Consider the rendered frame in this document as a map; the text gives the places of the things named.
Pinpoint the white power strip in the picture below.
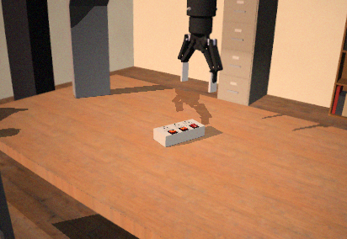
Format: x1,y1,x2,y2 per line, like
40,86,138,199
153,119,205,147

